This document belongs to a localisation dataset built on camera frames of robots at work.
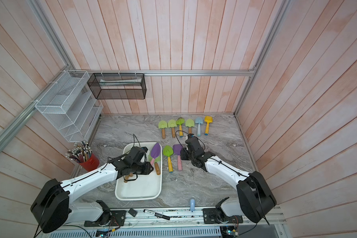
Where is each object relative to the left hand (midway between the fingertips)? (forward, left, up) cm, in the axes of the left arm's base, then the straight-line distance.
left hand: (151, 171), depth 83 cm
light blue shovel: (+44, -32, -5) cm, 54 cm away
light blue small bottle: (-17, -23, -5) cm, 29 cm away
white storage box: (-7, +3, -6) cm, 10 cm away
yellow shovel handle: (+15, -9, -4) cm, 18 cm away
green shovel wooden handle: (+40, -4, -6) cm, 41 cm away
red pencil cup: (+4, +36, 0) cm, 36 cm away
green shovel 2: (+9, -2, -5) cm, 10 cm away
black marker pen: (-21, -5, -6) cm, 23 cm away
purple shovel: (+12, -1, +1) cm, 12 cm away
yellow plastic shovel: (+44, -39, -4) cm, 59 cm away
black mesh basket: (+57, +28, +18) cm, 66 cm away
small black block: (-20, +8, -7) cm, 22 cm away
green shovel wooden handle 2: (+42, -11, -6) cm, 44 cm away
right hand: (+12, -18, +3) cm, 22 cm away
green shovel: (+40, -25, -4) cm, 48 cm away
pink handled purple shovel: (+17, -15, -5) cm, 23 cm away
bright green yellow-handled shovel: (+41, -18, -3) cm, 45 cm away
